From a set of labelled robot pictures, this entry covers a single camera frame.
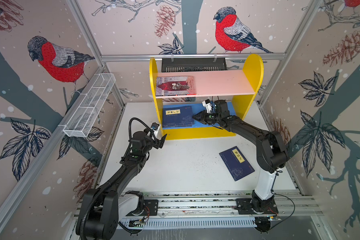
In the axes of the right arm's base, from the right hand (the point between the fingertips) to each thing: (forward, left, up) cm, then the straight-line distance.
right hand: (192, 119), depth 89 cm
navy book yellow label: (+2, +9, 0) cm, 9 cm away
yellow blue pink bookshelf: (+14, +1, -2) cm, 14 cm away
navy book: (-19, -27, -19) cm, 38 cm away
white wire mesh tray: (-4, +55, +15) cm, 57 cm away
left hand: (-9, +19, 0) cm, 21 cm away
